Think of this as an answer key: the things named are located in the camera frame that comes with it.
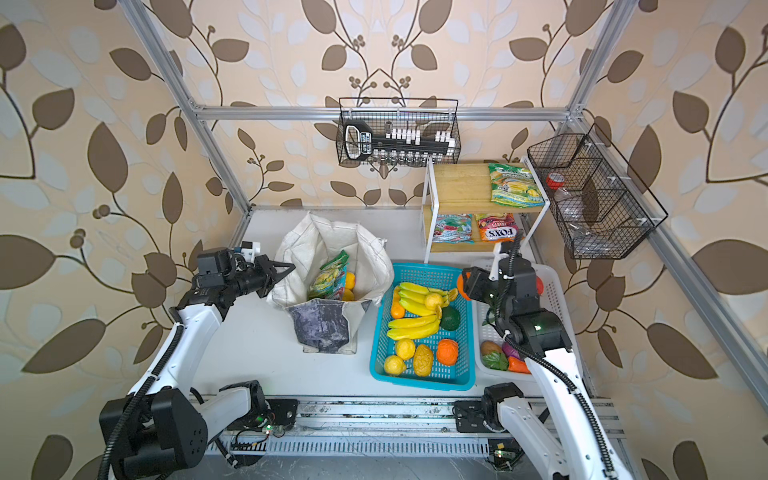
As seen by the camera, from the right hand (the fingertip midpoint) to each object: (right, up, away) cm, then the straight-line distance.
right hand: (476, 278), depth 73 cm
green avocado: (-4, -13, +12) cm, 18 cm away
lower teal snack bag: (-3, +12, +16) cm, 21 cm away
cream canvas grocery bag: (-37, -13, +2) cm, 39 cm away
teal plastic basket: (-3, -27, +5) cm, 27 cm away
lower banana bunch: (-15, -17, +14) cm, 26 cm away
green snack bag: (-39, -3, +13) cm, 41 cm away
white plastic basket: (-1, -6, -10) cm, 11 cm away
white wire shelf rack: (+2, +18, +5) cm, 19 cm away
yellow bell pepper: (-34, -4, +23) cm, 42 cm away
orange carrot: (+10, -22, +2) cm, 25 cm away
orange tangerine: (-6, -21, +6) cm, 22 cm away
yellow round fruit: (-20, -24, +5) cm, 32 cm away
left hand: (-46, +3, +5) cm, 47 cm away
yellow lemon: (-17, -20, +8) cm, 28 cm away
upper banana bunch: (-11, -9, +16) cm, 22 cm away
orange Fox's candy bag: (+12, +13, +18) cm, 25 cm away
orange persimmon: (-4, -1, -2) cm, 5 cm away
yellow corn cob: (-13, -23, +6) cm, 27 cm away
